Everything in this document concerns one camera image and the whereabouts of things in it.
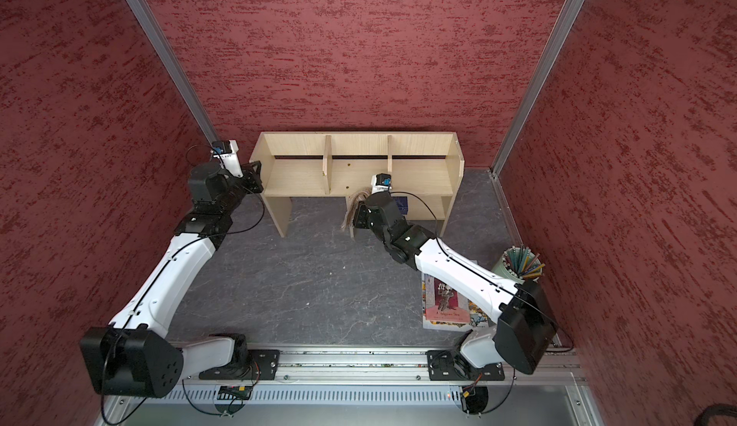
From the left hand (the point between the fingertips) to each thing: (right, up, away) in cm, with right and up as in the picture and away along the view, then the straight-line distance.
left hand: (258, 168), depth 77 cm
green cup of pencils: (+74, -27, +4) cm, 79 cm away
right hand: (+27, -11, +2) cm, 30 cm away
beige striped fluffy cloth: (+27, -9, -1) cm, 28 cm away
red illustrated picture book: (+53, -41, +6) cm, 68 cm away
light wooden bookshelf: (+48, +1, +10) cm, 49 cm away
